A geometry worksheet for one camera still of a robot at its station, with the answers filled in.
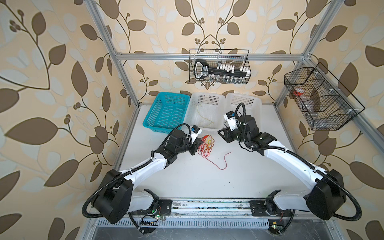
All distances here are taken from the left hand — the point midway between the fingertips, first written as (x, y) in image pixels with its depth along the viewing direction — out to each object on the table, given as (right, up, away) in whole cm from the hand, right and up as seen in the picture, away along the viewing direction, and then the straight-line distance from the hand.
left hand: (203, 139), depth 80 cm
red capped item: (+53, +26, 0) cm, 59 cm away
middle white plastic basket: (+4, +18, +38) cm, 42 cm away
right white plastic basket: (+40, +21, +35) cm, 57 cm away
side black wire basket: (+60, +18, -8) cm, 63 cm away
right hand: (+10, +4, -1) cm, 11 cm away
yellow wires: (+2, +12, +32) cm, 34 cm away
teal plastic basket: (-27, +16, +36) cm, 47 cm away
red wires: (+1, -5, 0) cm, 5 cm away
